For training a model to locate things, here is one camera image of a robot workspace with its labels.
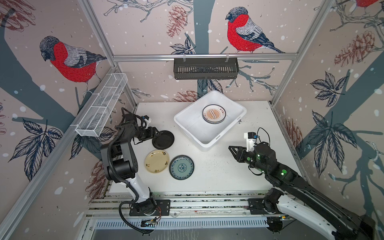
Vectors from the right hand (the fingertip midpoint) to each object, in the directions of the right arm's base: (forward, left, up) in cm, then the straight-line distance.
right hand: (228, 149), depth 73 cm
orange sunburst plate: (+38, +5, -16) cm, 42 cm away
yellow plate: (-1, +40, -16) cm, 44 cm away
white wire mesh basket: (+6, +66, +14) cm, 68 cm away
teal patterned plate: (-3, +26, -19) cm, 32 cm away
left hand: (+14, +44, -9) cm, 47 cm away
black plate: (+14, +40, -18) cm, 46 cm away
